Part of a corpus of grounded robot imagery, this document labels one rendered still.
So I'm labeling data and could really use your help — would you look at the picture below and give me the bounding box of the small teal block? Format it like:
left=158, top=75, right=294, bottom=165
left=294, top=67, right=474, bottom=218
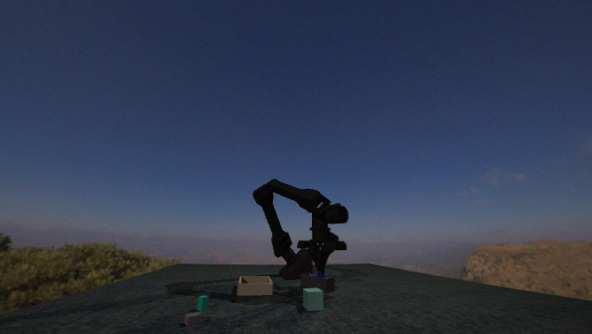
left=197, top=295, right=209, bottom=311

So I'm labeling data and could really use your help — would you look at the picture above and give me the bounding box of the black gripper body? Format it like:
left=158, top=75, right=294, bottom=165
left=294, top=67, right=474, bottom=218
left=297, top=224, right=346, bottom=251

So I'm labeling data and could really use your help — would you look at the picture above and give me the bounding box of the brown shallow tray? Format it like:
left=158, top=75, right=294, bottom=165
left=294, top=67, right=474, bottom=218
left=237, top=276, right=273, bottom=296

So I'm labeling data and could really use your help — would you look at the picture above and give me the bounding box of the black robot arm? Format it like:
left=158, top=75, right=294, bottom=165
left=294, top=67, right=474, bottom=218
left=253, top=179, right=349, bottom=267

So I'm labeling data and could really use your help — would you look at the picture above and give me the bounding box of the teal cube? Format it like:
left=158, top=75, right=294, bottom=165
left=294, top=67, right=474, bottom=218
left=303, top=288, right=323, bottom=311

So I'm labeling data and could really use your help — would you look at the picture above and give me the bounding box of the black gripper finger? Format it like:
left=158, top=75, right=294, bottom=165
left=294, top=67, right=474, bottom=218
left=317, top=250, right=334, bottom=272
left=307, top=250, right=320, bottom=270

